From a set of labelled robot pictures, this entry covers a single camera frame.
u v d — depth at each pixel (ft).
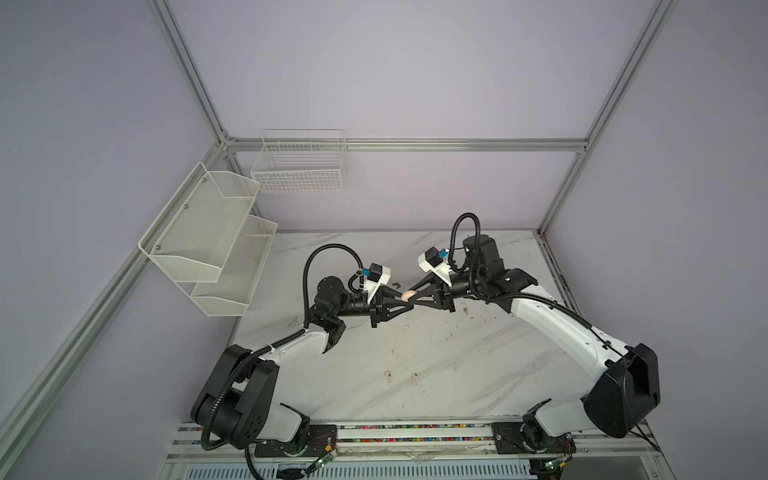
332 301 2.06
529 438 2.18
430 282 2.21
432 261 2.01
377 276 2.09
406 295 2.25
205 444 1.28
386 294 2.27
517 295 1.80
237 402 1.39
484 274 1.98
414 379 2.74
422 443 2.45
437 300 2.15
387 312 2.25
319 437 2.43
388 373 2.75
